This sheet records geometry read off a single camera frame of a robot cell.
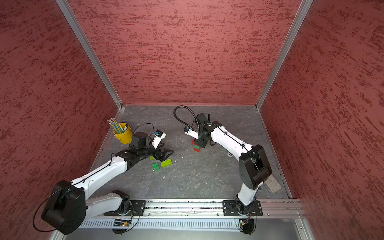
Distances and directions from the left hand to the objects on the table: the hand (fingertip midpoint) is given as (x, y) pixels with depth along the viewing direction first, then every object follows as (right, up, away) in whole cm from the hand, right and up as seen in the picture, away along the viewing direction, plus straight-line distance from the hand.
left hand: (167, 150), depth 83 cm
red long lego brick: (+15, +6, -5) cm, 17 cm away
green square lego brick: (-7, -10, +2) cm, 13 cm away
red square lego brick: (+17, -2, +11) cm, 20 cm away
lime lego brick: (-2, -9, +4) cm, 10 cm away
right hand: (+19, +4, +5) cm, 20 cm away
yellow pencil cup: (-28, +6, +9) cm, 31 cm away
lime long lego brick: (-6, -2, -9) cm, 11 cm away
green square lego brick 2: (+17, 0, +8) cm, 19 cm away
